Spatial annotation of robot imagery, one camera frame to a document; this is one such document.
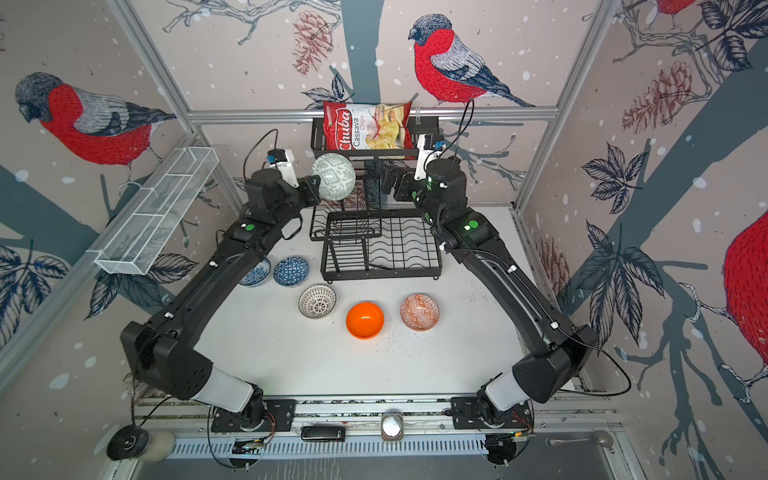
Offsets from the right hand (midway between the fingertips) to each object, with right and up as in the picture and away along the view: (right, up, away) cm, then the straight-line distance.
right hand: (388, 172), depth 66 cm
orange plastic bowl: (-7, -40, +20) cm, 45 cm away
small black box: (-15, -61, +2) cm, 63 cm away
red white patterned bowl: (+9, -39, +24) cm, 47 cm away
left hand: (-17, +1, +7) cm, 18 cm away
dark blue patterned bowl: (-34, -27, +34) cm, 56 cm away
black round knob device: (-54, -58, -5) cm, 79 cm away
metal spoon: (+52, -64, +5) cm, 83 cm away
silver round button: (+1, -58, 0) cm, 58 cm away
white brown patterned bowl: (-23, -36, +26) cm, 50 cm away
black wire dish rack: (-7, -16, +15) cm, 23 cm away
